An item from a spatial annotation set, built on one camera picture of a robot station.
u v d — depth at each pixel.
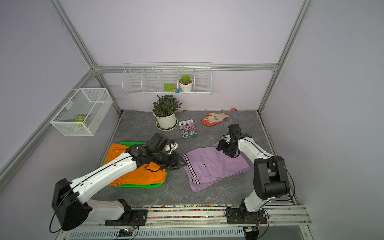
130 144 0.57
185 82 0.91
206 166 0.89
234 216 0.74
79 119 0.74
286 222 0.74
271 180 0.45
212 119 1.16
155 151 0.60
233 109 1.24
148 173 0.76
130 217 0.68
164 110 0.96
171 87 1.01
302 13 0.72
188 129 1.09
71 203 0.38
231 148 0.77
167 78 0.99
